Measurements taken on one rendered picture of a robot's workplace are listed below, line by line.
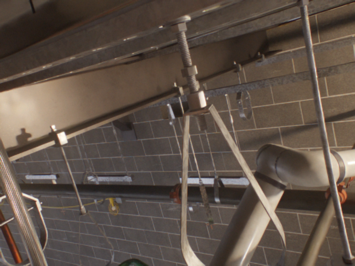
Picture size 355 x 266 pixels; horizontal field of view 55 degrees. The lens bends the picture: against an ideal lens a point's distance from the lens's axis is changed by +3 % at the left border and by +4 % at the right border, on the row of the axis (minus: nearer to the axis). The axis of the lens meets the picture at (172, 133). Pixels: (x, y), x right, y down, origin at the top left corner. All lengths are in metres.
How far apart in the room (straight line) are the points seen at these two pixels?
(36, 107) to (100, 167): 3.48
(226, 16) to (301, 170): 0.71
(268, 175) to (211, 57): 1.01
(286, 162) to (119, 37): 0.90
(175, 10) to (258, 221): 1.02
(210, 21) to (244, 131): 2.62
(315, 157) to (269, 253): 2.59
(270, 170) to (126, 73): 0.70
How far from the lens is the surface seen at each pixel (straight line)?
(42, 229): 1.08
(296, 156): 1.17
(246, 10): 0.54
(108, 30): 0.37
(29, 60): 0.48
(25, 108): 1.15
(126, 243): 4.97
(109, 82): 1.38
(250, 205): 1.25
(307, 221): 3.34
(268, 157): 1.26
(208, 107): 0.33
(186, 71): 0.33
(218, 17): 0.56
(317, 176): 1.16
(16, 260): 2.08
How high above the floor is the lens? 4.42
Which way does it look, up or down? 12 degrees down
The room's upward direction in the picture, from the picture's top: 15 degrees counter-clockwise
